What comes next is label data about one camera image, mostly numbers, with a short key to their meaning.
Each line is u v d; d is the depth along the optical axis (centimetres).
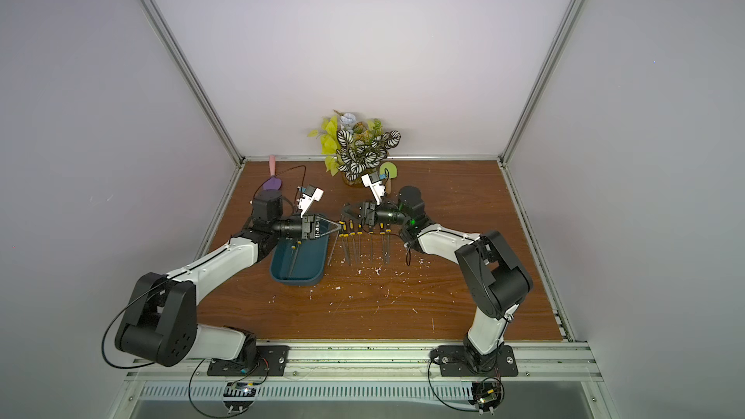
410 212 67
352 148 88
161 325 43
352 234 97
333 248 95
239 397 71
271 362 73
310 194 74
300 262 91
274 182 114
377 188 76
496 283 47
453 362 73
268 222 67
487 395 70
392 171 118
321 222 75
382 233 97
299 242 95
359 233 97
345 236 97
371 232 98
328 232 74
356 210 74
